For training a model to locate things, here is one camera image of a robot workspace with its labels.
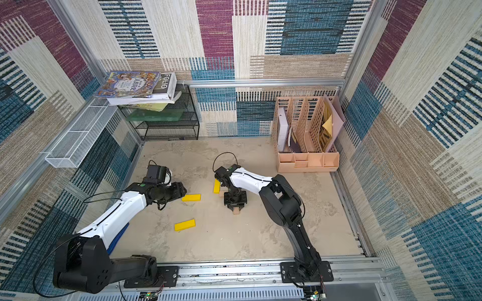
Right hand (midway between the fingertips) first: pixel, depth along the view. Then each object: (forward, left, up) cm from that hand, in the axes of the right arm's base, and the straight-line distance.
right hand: (232, 208), depth 91 cm
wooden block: (-2, -2, +1) cm, 3 cm away
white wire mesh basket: (+9, +58, +34) cm, 68 cm away
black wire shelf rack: (+50, +30, +6) cm, 59 cm away
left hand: (+4, +23, +9) cm, 25 cm away
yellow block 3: (-8, +22, 0) cm, 23 cm away
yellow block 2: (+11, +9, +1) cm, 14 cm away
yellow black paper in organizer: (+28, -45, +25) cm, 58 cm away
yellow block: (+6, +21, -1) cm, 22 cm away
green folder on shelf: (+40, +33, +25) cm, 58 cm away
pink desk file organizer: (+40, -41, +12) cm, 58 cm away
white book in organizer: (+35, -26, +18) cm, 47 cm away
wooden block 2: (+7, +5, +2) cm, 9 cm away
